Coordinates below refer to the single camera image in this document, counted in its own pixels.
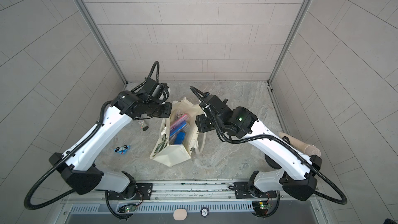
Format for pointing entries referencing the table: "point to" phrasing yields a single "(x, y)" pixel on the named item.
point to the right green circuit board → (261, 208)
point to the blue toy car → (122, 150)
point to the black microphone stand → (271, 162)
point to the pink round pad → (180, 214)
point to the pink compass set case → (182, 118)
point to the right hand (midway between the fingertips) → (198, 123)
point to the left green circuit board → (127, 208)
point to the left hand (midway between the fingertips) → (175, 110)
